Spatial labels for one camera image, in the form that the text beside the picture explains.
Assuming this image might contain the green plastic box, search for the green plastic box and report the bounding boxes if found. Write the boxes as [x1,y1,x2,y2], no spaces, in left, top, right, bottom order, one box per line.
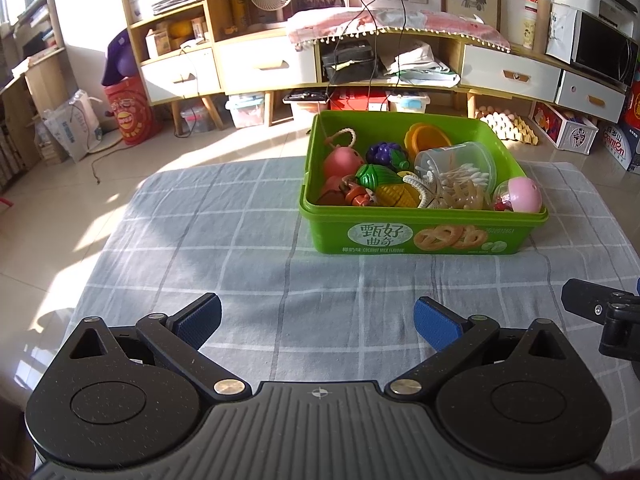
[299,110,550,257]

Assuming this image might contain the red printed bucket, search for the red printed bucket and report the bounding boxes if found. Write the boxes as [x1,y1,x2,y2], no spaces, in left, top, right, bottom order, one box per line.
[104,75,156,147]

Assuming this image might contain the red and white gift box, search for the red and white gift box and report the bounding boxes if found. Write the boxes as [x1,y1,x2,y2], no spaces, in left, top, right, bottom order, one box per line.
[529,101,600,155]

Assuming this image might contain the yellow green toy corn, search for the yellow green toy corn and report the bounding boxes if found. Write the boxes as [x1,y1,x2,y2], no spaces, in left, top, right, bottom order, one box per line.
[355,162,423,208]

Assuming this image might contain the grey checked tablecloth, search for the grey checked tablecloth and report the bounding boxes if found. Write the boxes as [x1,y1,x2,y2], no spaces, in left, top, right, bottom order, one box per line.
[60,160,632,391]

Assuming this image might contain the orange toy figure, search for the orange toy figure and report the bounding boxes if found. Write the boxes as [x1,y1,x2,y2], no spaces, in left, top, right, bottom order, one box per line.
[339,176,376,208]

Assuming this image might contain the white starfish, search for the white starfish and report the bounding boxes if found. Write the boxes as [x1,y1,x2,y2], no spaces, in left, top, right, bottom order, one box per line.
[402,172,451,209]

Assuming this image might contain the pink fringed cloth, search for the pink fringed cloth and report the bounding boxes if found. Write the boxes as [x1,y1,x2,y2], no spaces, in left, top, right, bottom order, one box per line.
[286,7,512,53]

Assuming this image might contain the tan plastic toy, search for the tan plastic toy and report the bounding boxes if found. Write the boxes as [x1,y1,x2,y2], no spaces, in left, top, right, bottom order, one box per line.
[446,180,493,211]

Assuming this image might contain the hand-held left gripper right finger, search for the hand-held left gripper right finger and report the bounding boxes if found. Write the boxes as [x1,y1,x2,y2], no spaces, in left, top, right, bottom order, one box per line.
[382,296,573,402]

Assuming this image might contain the clear storage box blue handle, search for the clear storage box blue handle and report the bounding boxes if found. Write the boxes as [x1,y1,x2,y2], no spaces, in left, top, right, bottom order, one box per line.
[387,91,432,115]

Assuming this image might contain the pile of white bags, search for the pile of white bags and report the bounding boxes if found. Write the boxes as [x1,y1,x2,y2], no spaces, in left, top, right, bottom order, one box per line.
[382,40,461,88]

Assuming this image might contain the stack of paper cups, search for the stack of paper cups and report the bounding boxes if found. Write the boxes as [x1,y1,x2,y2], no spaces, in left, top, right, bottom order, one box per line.
[522,0,541,51]

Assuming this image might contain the purple toy grapes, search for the purple toy grapes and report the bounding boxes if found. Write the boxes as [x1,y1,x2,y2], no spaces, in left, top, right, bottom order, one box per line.
[365,141,412,171]

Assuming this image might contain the black microwave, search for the black microwave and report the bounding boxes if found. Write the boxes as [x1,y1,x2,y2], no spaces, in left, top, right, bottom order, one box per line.
[570,10,640,86]

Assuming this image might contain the brown rope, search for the brown rope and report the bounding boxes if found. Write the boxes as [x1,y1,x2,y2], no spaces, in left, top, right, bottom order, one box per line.
[90,141,123,186]

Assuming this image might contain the red carton box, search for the red carton box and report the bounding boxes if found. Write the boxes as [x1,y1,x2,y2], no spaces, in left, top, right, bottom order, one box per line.
[620,80,640,131]

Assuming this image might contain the clear storage box white lid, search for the clear storage box white lid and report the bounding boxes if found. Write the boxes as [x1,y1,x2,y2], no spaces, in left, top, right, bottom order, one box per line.
[282,87,331,121]

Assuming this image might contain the black power cable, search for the black power cable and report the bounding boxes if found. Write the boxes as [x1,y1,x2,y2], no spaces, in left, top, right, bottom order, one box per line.
[325,0,373,106]
[392,0,408,88]

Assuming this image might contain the stack of egg trays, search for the stack of egg trays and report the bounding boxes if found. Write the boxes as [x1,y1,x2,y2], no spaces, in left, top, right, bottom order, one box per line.
[474,105,540,147]

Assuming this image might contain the white cabinet drawer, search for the white cabinet drawer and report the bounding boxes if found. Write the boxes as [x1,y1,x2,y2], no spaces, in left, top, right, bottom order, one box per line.
[217,35,318,93]
[140,47,222,106]
[554,70,628,123]
[459,44,563,103]

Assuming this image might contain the small clear container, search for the small clear container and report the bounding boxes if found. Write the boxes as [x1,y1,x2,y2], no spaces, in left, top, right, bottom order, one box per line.
[179,105,213,135]

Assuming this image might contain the wooden bookshelf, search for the wooden bookshelf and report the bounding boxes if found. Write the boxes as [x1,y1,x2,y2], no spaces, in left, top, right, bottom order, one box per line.
[0,0,68,186]

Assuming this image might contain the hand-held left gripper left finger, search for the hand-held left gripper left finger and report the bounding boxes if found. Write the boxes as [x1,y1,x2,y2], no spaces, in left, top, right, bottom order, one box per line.
[67,292,253,403]

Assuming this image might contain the pink pig toy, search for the pink pig toy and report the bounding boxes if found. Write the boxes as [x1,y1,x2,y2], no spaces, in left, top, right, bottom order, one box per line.
[317,127,366,207]

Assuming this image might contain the purple cloth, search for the purple cloth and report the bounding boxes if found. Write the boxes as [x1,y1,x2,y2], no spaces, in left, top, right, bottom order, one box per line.
[101,27,138,87]

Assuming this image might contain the red storage box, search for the red storage box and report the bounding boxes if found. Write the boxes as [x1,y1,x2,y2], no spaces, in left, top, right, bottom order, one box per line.
[327,87,388,112]

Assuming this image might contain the pink toy capsule ball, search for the pink toy capsule ball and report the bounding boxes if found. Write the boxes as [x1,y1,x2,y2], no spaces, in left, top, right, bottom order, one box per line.
[491,177,543,213]

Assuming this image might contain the small cardboard box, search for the small cardboard box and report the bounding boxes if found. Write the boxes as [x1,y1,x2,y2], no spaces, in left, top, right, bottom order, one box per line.
[145,29,173,58]

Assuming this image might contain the black bag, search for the black bag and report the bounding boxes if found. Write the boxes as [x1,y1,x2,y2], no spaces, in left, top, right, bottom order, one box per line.
[320,40,377,85]

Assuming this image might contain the clear cotton swab jar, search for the clear cotton swab jar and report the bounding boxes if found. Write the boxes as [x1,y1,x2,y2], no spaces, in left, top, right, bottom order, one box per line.
[414,141,497,208]

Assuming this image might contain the orange plastic cup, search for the orange plastic cup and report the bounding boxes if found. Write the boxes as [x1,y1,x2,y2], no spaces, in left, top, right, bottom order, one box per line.
[404,122,453,158]

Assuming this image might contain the white paper drawing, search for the white paper drawing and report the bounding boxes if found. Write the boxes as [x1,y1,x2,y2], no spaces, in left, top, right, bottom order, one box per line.
[545,2,581,63]

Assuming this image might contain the clear storage box blue lid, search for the clear storage box blue lid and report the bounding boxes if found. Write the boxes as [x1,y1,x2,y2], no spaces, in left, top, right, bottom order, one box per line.
[225,92,266,130]

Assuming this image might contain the blue and white carton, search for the blue and white carton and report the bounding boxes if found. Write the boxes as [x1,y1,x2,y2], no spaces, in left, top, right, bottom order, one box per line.
[597,120,640,173]

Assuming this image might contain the white sack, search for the white sack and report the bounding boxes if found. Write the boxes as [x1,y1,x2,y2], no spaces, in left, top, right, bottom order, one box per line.
[42,89,103,163]

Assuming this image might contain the wooden TV cabinet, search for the wooden TV cabinet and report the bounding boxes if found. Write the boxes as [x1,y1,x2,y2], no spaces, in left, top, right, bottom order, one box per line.
[119,0,631,131]

